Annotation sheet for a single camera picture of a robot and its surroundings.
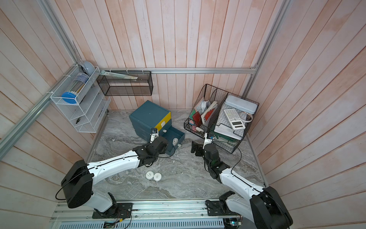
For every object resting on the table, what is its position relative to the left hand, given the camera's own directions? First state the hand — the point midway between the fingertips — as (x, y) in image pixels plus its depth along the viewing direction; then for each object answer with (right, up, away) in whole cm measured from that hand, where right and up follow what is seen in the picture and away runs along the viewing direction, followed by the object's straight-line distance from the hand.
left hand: (159, 144), depth 86 cm
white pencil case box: (+54, +26, +8) cm, 60 cm away
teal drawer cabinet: (-7, +18, +2) cm, 19 cm away
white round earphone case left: (-6, -18, -2) cm, 19 cm away
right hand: (+24, +2, +1) cm, 24 cm away
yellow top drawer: (+2, +14, 0) cm, 14 cm away
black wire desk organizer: (+41, +17, +3) cm, 45 cm away
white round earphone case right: (-1, -19, -2) cm, 19 cm away
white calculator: (+46, +16, 0) cm, 49 cm away
